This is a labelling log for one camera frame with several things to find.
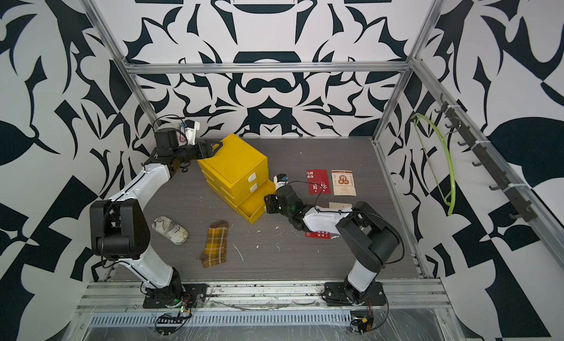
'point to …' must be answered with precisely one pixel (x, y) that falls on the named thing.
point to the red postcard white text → (318, 234)
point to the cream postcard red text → (342, 206)
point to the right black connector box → (359, 325)
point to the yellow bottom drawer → (253, 206)
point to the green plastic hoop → (452, 209)
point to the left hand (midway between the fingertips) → (214, 141)
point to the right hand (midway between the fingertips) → (266, 195)
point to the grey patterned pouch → (174, 231)
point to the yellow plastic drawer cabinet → (239, 173)
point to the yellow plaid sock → (215, 250)
